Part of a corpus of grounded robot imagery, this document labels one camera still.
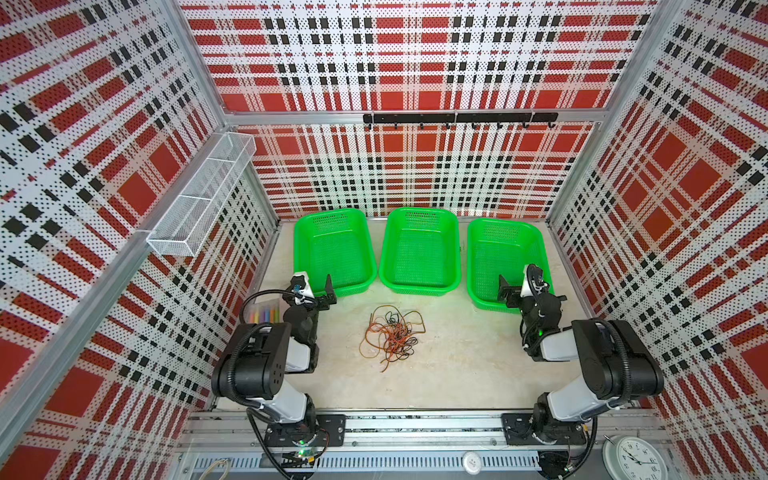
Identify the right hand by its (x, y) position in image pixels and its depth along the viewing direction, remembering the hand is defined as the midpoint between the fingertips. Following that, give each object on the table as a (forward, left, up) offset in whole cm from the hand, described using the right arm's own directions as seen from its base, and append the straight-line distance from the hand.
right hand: (517, 274), depth 92 cm
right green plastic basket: (+19, -2, -10) cm, 22 cm away
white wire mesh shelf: (+11, +105, +11) cm, 106 cm away
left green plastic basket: (+23, +62, -10) cm, 67 cm away
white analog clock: (-46, -15, -6) cm, 49 cm away
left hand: (-2, +62, +2) cm, 62 cm away
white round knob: (-47, +20, -9) cm, 52 cm away
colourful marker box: (-6, +81, -9) cm, 82 cm away
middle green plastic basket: (+19, +29, -12) cm, 37 cm away
